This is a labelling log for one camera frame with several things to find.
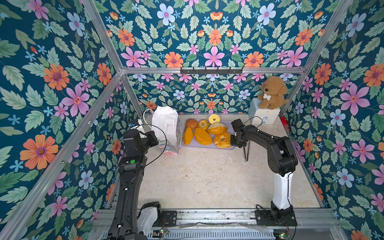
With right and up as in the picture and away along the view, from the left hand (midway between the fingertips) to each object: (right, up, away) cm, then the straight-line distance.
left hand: (154, 130), depth 74 cm
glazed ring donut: (+38, -8, +26) cm, 47 cm away
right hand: (+46, -9, +28) cm, 55 cm away
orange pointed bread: (+14, -5, +30) cm, 34 cm away
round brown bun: (+16, +4, +35) cm, 39 cm away
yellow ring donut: (+33, +8, +38) cm, 51 cm away
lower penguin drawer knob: (+70, +8, +34) cm, 78 cm away
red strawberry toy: (+89, +6, +44) cm, 100 cm away
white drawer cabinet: (+65, +10, +33) cm, 74 cm away
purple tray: (+18, -10, +29) cm, 36 cm away
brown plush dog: (+69, +23, +17) cm, 75 cm away
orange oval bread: (+24, -5, +29) cm, 38 cm away
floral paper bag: (0, +2, +26) cm, 26 cm away
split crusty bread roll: (+34, +1, +29) cm, 45 cm away
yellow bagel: (+25, +4, +37) cm, 45 cm away
